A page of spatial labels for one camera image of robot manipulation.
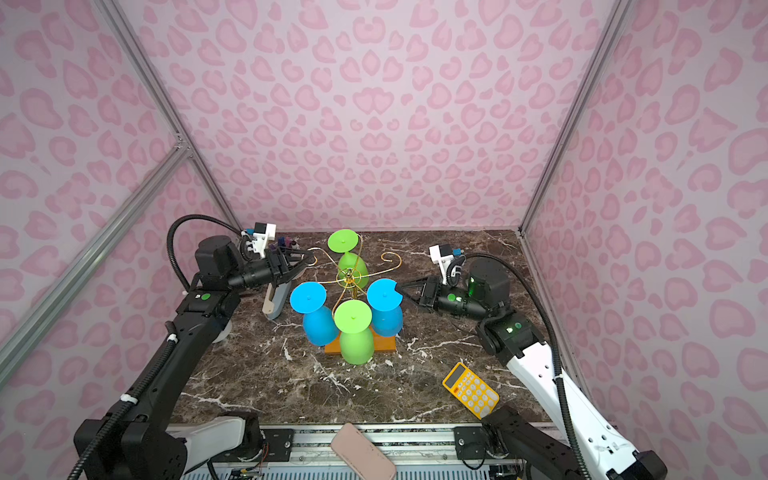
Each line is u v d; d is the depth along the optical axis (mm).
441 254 607
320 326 676
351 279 678
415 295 587
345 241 719
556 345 469
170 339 465
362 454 705
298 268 654
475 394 801
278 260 627
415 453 728
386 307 610
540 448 521
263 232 669
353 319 588
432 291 552
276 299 970
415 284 615
